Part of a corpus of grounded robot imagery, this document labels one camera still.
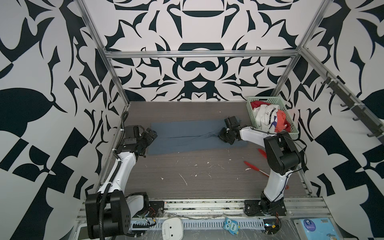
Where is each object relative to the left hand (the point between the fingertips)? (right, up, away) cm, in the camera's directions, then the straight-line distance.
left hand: (151, 134), depth 85 cm
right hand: (+40, -2, +13) cm, 42 cm away
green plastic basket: (+87, +22, +30) cm, 95 cm away
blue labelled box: (+77, -38, -20) cm, 88 cm away
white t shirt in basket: (+71, +10, +15) cm, 73 cm away
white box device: (+14, -40, -18) cm, 46 cm away
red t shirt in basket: (+82, +5, +15) cm, 84 cm away
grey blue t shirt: (+18, -3, +14) cm, 23 cm away
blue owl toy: (+41, -40, -16) cm, 59 cm away
